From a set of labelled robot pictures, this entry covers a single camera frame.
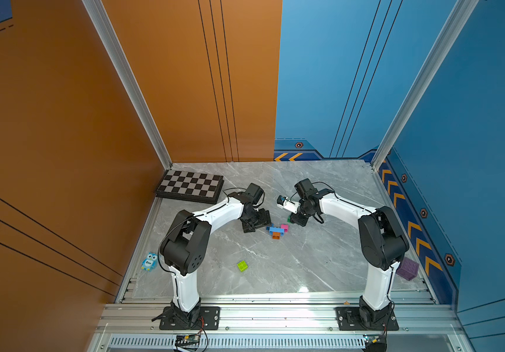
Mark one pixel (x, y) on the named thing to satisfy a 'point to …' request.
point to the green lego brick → (288, 220)
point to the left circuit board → (190, 341)
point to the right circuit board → (375, 342)
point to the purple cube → (408, 268)
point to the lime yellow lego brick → (242, 266)
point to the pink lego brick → (285, 227)
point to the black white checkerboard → (194, 186)
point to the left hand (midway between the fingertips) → (266, 223)
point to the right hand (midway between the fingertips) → (294, 215)
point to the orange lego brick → (276, 235)
